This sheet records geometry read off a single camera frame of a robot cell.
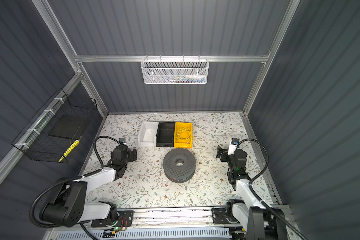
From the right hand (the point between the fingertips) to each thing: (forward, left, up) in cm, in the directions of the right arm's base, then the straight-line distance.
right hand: (229, 147), depth 86 cm
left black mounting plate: (-35, +55, -9) cm, 66 cm away
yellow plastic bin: (+10, +30, -10) cm, 33 cm away
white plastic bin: (+19, +53, -11) cm, 58 cm away
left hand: (+1, +63, -4) cm, 63 cm away
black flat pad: (-1, +82, +22) cm, 85 cm away
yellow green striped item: (-11, +79, +17) cm, 81 cm away
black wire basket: (-11, +90, +23) cm, 93 cm away
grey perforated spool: (-6, +30, -11) cm, 32 cm away
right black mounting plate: (-33, +9, -12) cm, 36 cm away
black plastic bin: (+17, +40, -10) cm, 44 cm away
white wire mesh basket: (+69, +34, +9) cm, 78 cm away
